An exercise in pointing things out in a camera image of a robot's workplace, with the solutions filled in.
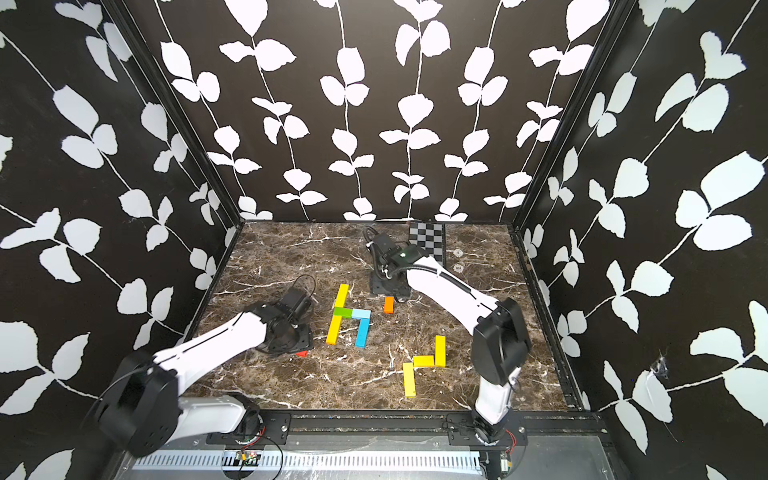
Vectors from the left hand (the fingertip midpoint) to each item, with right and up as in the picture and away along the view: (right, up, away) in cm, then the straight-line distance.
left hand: (305, 341), depth 85 cm
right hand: (+22, +16, 0) cm, 27 cm away
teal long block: (+16, +1, +5) cm, 17 cm away
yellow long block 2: (+30, -11, -4) cm, 32 cm away
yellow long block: (+8, +11, +13) cm, 19 cm away
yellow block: (+40, -3, +1) cm, 40 cm away
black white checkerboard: (+40, +32, +29) cm, 59 cm away
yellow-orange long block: (+7, +2, +5) cm, 9 cm away
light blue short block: (+15, +6, +8) cm, 19 cm away
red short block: (+2, -1, -8) cm, 9 cm away
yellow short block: (+35, -6, 0) cm, 35 cm away
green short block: (+11, +6, +8) cm, 15 cm away
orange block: (+24, +8, +10) cm, 28 cm away
